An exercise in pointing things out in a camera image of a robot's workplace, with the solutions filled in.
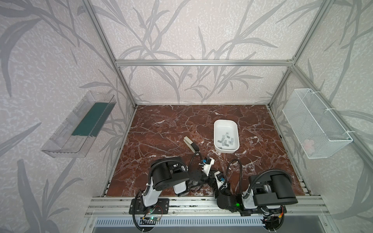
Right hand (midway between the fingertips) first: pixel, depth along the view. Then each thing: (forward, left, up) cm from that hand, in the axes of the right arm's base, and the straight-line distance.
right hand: (212, 175), depth 85 cm
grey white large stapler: (+17, +11, +5) cm, 21 cm away
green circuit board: (-21, +31, +2) cm, 37 cm away
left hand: (0, -6, +7) cm, 9 cm away
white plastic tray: (+27, -12, 0) cm, 30 cm away
